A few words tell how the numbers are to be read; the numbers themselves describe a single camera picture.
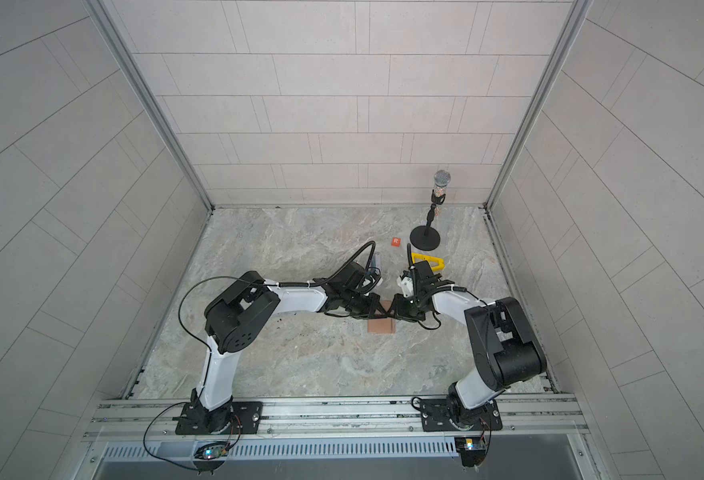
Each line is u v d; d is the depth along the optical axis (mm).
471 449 680
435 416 712
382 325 863
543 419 723
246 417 712
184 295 496
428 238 1051
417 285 731
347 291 786
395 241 1051
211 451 642
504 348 446
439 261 990
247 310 517
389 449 680
